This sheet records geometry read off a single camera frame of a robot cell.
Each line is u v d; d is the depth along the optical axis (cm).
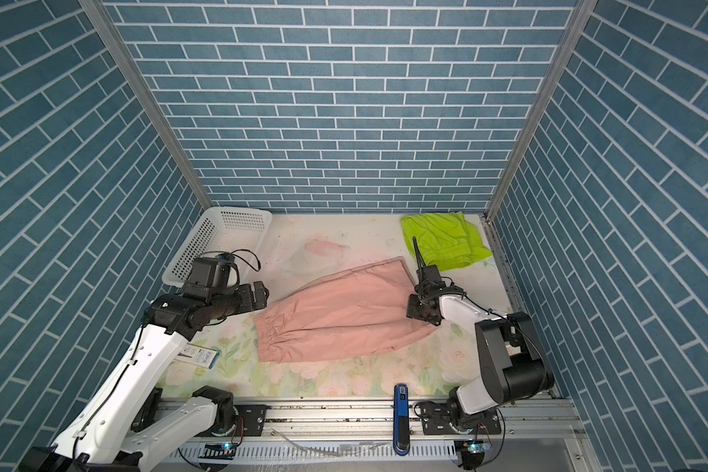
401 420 74
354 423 75
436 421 74
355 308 93
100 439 38
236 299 66
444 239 109
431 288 74
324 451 71
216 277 57
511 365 45
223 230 112
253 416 74
